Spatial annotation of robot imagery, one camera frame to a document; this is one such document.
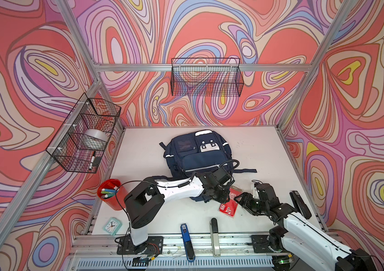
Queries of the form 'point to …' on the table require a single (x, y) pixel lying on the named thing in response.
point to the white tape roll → (94, 139)
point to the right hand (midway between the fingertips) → (238, 206)
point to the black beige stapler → (215, 237)
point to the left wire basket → (65, 148)
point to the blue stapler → (188, 246)
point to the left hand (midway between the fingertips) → (229, 200)
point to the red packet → (229, 208)
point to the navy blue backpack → (188, 153)
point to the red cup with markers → (113, 193)
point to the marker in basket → (92, 160)
